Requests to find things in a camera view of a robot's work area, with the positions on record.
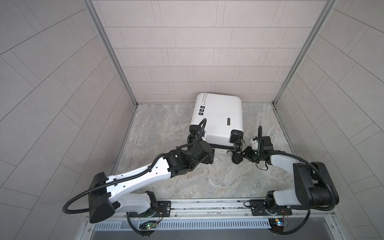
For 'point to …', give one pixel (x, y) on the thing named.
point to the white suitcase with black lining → (218, 119)
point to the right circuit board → (277, 224)
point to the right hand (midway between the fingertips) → (240, 153)
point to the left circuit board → (148, 225)
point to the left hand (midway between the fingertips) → (211, 149)
